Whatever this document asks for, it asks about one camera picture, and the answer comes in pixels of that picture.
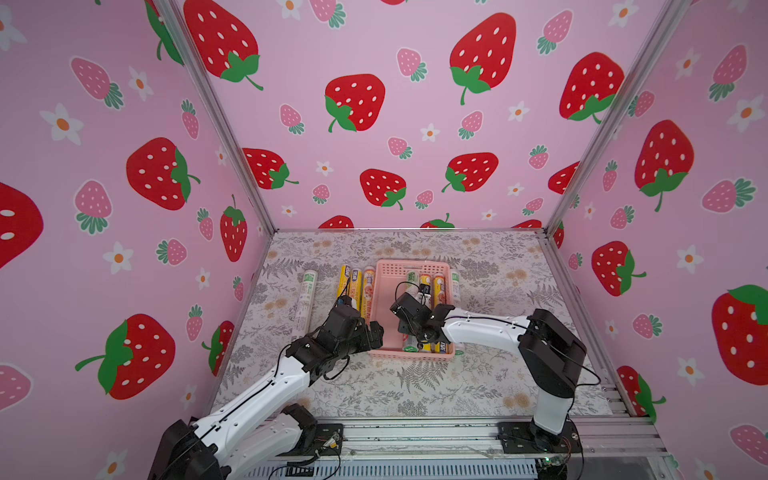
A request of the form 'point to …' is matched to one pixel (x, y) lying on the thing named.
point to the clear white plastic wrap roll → (456, 298)
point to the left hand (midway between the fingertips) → (374, 331)
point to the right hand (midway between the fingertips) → (414, 314)
